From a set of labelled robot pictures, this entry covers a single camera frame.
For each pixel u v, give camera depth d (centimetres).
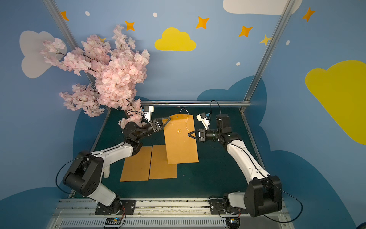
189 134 74
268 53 86
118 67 60
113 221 73
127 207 74
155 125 68
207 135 68
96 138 108
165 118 71
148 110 72
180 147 75
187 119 72
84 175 45
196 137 73
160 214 73
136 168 88
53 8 69
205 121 70
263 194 41
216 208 74
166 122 72
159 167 90
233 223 73
